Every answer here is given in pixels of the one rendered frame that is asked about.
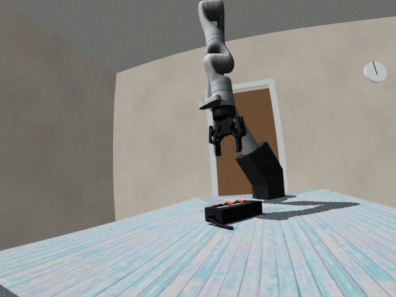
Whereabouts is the black power strip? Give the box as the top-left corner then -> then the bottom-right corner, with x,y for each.
205,200 -> 262,230

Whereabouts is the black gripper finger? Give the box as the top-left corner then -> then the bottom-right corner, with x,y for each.
209,125 -> 224,156
222,116 -> 246,152

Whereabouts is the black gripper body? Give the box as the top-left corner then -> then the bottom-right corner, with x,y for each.
212,105 -> 236,137

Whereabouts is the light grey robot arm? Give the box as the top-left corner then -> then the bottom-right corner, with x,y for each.
199,0 -> 259,155

